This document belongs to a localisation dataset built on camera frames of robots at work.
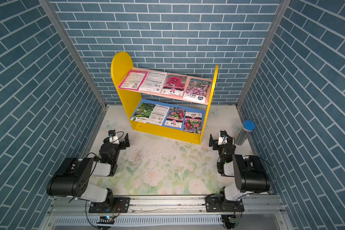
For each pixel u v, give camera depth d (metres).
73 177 0.47
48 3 0.69
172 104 1.02
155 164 0.89
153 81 0.76
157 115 0.96
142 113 0.96
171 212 0.72
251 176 0.45
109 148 0.69
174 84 0.75
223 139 0.77
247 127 0.84
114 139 0.77
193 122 0.92
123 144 0.82
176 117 0.94
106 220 0.72
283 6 0.71
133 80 0.77
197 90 0.71
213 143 0.84
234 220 0.70
